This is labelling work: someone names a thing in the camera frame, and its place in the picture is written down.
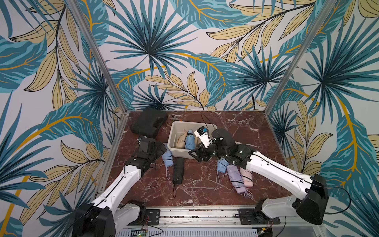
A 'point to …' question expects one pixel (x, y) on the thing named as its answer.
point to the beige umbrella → (181, 142)
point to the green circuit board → (138, 233)
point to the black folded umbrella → (178, 170)
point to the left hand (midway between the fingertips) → (160, 150)
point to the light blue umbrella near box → (168, 157)
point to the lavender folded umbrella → (235, 174)
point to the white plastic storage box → (176, 129)
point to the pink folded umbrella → (247, 177)
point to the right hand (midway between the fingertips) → (193, 148)
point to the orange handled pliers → (175, 117)
